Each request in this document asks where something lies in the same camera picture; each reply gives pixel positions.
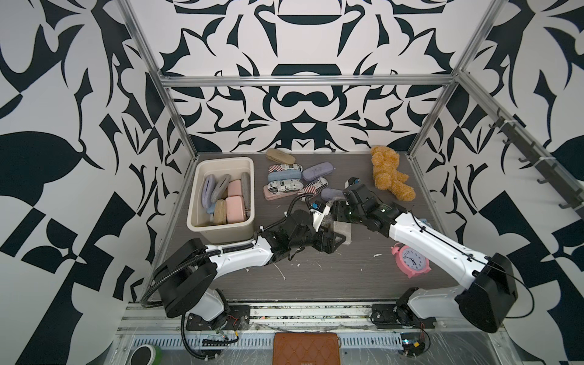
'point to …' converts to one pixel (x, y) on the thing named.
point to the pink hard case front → (234, 188)
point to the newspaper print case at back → (285, 166)
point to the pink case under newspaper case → (270, 196)
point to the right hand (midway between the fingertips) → (335, 207)
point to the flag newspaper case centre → (315, 186)
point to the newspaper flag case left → (285, 185)
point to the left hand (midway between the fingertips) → (336, 230)
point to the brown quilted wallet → (306, 348)
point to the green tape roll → (156, 354)
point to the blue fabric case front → (211, 209)
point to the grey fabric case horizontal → (219, 190)
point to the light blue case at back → (284, 175)
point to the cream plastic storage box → (199, 220)
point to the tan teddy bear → (388, 176)
